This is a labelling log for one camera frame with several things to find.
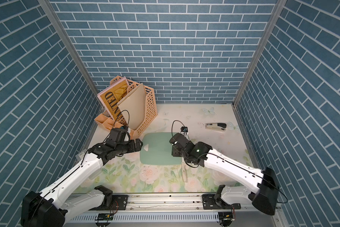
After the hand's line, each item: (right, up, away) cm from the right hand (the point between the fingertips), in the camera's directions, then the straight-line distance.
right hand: (176, 148), depth 77 cm
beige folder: (-27, +26, +15) cm, 40 cm away
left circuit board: (-37, -34, -5) cm, 51 cm away
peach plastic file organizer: (-49, +13, +22) cm, 55 cm away
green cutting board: (-13, -5, +17) cm, 22 cm away
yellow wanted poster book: (-42, +31, +14) cm, 55 cm away
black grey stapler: (+29, +10, +26) cm, 40 cm away
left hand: (-21, +1, +4) cm, 22 cm away
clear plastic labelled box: (-61, -7, +12) cm, 63 cm away
